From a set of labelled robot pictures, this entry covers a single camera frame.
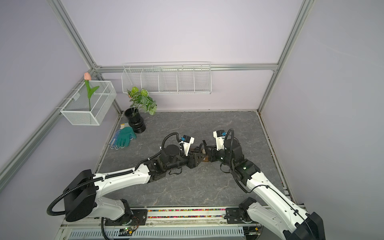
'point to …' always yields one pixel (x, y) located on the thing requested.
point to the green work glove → (124, 134)
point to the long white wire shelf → (191, 77)
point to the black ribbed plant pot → (135, 121)
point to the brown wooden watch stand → (206, 159)
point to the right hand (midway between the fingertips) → (205, 146)
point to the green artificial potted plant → (140, 99)
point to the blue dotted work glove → (112, 142)
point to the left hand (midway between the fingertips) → (203, 156)
